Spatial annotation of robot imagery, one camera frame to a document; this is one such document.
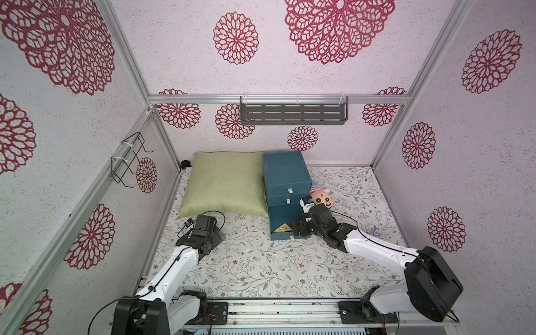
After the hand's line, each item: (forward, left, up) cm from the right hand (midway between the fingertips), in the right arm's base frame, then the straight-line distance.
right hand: (296, 218), depth 87 cm
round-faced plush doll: (+14, -12, -2) cm, 19 cm away
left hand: (-9, +35, -5) cm, 36 cm away
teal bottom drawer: (+4, +3, -3) cm, 6 cm away
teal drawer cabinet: (+11, +4, +11) cm, 16 cm away
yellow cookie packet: (0, +5, -8) cm, 10 cm away
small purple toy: (-1, -35, -9) cm, 36 cm away
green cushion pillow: (+18, +30, +2) cm, 35 cm away
